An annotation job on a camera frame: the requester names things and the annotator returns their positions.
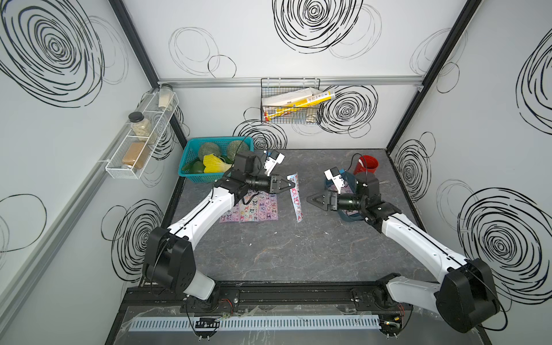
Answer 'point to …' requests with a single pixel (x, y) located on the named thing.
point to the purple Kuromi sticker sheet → (232, 215)
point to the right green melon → (236, 146)
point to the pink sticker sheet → (295, 197)
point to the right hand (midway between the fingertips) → (312, 201)
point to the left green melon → (208, 148)
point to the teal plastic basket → (190, 152)
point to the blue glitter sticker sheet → (267, 207)
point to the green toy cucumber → (195, 167)
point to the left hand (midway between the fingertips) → (292, 186)
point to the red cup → (370, 164)
